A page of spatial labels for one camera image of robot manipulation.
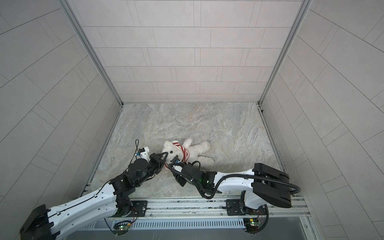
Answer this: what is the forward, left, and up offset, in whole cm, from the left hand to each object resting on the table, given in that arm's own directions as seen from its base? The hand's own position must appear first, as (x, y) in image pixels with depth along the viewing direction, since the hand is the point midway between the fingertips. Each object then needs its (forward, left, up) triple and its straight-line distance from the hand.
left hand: (173, 153), depth 75 cm
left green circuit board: (-29, +21, -12) cm, 38 cm away
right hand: (-7, 0, -7) cm, 10 cm away
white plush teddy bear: (+6, -12, -8) cm, 15 cm away
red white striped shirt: (+7, 0, -3) cm, 8 cm away
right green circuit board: (-28, -37, -14) cm, 49 cm away
